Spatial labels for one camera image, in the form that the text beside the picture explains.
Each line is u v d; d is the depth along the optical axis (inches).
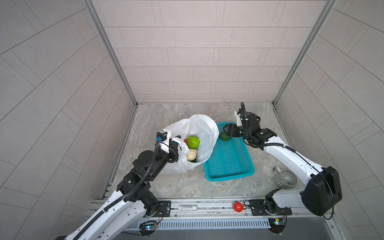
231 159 34.8
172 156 22.0
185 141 33.4
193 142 31.8
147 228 25.3
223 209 28.4
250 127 23.8
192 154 31.0
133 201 18.4
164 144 19.5
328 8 28.2
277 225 26.6
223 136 35.9
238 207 27.3
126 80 40.5
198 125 32.6
